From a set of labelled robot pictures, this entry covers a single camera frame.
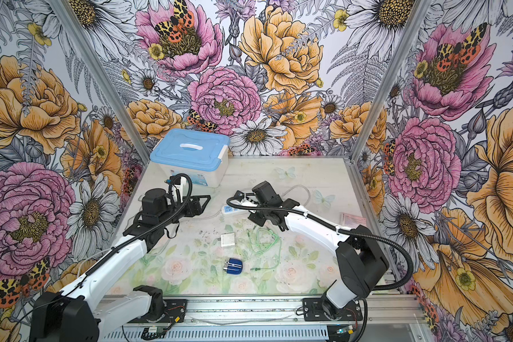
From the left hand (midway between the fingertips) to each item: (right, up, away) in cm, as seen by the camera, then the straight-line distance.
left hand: (203, 203), depth 82 cm
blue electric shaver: (+11, -24, 0) cm, 26 cm away
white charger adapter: (+8, -15, +6) cm, 18 cm away
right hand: (+19, -4, +4) cm, 20 cm away
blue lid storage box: (-5, +19, +19) cm, 27 cm away
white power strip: (+9, -5, +15) cm, 19 cm away
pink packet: (+61, -9, +12) cm, 63 cm away
